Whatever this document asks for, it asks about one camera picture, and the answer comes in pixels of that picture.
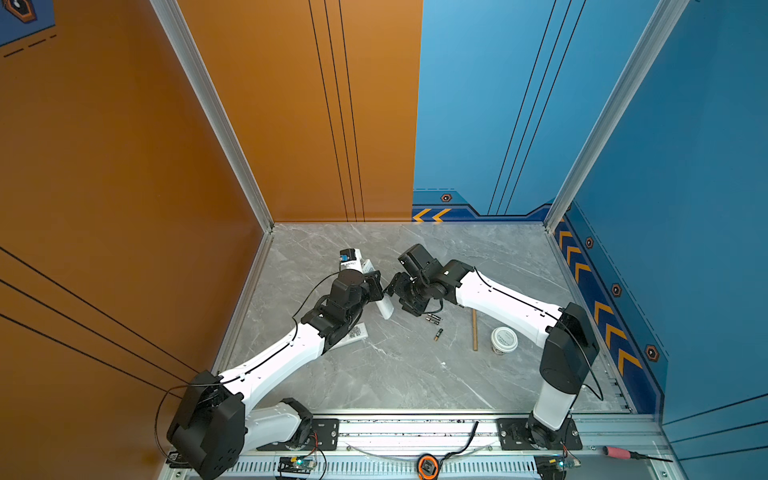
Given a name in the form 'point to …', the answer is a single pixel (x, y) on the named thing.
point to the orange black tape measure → (427, 467)
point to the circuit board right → (554, 466)
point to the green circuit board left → (295, 465)
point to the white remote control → (383, 305)
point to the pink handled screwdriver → (619, 453)
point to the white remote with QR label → (357, 333)
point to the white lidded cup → (503, 340)
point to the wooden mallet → (474, 329)
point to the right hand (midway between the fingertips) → (384, 299)
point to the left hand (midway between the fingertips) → (381, 271)
